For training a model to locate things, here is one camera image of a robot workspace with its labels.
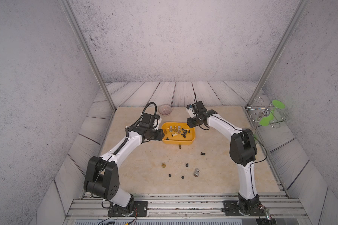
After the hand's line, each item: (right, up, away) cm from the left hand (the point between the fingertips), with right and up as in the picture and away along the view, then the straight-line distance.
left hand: (164, 134), depth 86 cm
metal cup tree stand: (+60, +12, -6) cm, 62 cm away
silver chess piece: (+3, +2, +18) cm, 18 cm away
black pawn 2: (+3, -24, -2) cm, 24 cm away
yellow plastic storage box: (+13, -4, +15) cm, 21 cm away
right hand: (+16, +7, +11) cm, 21 cm away
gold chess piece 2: (+7, +1, +18) cm, 19 cm away
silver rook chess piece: (+19, -22, -1) cm, 30 cm away
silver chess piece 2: (+10, +1, +18) cm, 20 cm away
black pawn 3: (+11, -25, -2) cm, 28 cm away
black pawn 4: (+1, -4, +13) cm, 14 cm away
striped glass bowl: (-1, +17, +32) cm, 36 cm away
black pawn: (+14, -19, +2) cm, 24 cm away
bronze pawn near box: (+10, -9, +12) cm, 18 cm away
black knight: (+26, -14, +7) cm, 30 cm away
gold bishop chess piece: (0, 0, +18) cm, 18 cm away
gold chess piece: (-1, -19, +1) cm, 19 cm away
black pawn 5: (+17, 0, +18) cm, 25 cm away
